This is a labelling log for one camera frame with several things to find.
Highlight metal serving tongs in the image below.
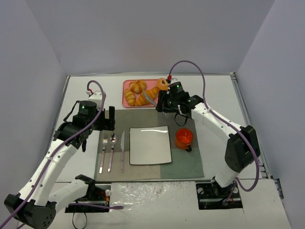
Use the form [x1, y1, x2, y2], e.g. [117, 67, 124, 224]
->
[142, 91, 171, 119]

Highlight large striped croissant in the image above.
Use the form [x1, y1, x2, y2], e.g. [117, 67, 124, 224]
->
[135, 86, 160, 106]

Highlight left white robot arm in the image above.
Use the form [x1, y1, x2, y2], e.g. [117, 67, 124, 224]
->
[1, 101, 115, 229]

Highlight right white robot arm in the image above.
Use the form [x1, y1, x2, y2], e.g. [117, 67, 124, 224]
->
[156, 82, 260, 188]

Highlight round pumpkin bread bun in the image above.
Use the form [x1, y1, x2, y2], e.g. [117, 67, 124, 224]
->
[129, 80, 147, 94]

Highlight glazed donut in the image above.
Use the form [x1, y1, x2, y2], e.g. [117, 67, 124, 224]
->
[156, 78, 169, 91]

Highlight small striped croissant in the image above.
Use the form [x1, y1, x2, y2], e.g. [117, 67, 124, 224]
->
[124, 88, 136, 106]

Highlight pink serving tray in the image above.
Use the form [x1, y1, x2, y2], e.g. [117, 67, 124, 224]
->
[122, 78, 169, 108]

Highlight orange mug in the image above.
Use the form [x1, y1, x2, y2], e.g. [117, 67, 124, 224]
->
[175, 128, 193, 152]

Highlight white square plate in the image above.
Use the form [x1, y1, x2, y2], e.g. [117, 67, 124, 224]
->
[129, 126, 172, 166]

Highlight grey green placemat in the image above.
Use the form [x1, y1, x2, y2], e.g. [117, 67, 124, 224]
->
[95, 109, 204, 182]

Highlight pink handled fork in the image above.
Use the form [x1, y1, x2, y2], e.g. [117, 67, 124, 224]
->
[99, 134, 108, 174]

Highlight pink handled spoon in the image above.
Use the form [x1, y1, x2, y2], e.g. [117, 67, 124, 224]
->
[107, 133, 118, 172]

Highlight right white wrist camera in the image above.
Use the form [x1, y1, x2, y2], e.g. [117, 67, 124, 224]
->
[166, 75, 179, 87]

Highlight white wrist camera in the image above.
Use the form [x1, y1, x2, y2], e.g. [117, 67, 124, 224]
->
[166, 75, 179, 87]
[86, 89, 106, 110]

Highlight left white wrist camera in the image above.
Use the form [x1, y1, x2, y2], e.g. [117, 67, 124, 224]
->
[86, 89, 106, 110]

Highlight pink handled knife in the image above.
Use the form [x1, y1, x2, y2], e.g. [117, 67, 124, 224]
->
[121, 131, 125, 173]

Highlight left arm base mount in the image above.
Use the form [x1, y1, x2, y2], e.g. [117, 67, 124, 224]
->
[64, 184, 111, 213]

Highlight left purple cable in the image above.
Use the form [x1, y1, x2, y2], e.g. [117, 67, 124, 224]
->
[0, 81, 124, 229]

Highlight purple cable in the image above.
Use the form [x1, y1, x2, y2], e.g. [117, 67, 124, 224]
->
[0, 81, 124, 229]
[168, 61, 260, 205]

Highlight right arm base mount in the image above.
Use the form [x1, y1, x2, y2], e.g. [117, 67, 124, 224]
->
[196, 182, 243, 210]

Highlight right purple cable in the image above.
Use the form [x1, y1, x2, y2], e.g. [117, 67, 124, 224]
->
[168, 61, 260, 205]

